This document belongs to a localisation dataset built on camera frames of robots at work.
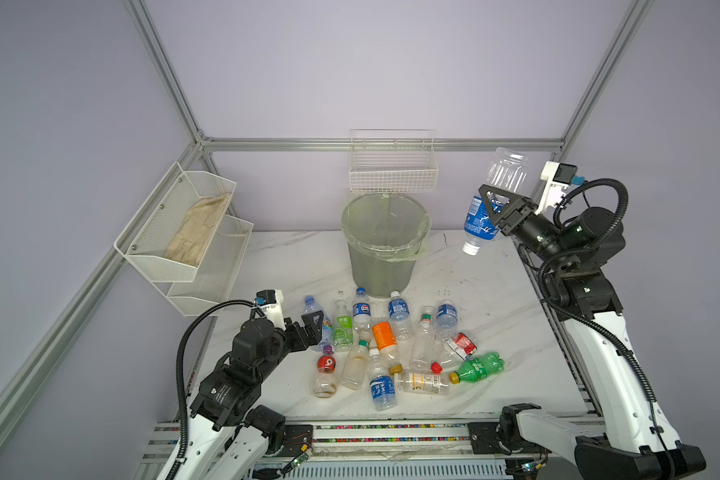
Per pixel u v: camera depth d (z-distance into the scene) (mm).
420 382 781
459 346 860
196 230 800
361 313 922
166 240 760
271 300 602
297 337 597
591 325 413
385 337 860
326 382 819
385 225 1037
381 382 766
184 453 423
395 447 734
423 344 886
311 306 957
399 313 924
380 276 1004
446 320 913
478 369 799
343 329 882
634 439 365
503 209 506
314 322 621
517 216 491
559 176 478
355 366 857
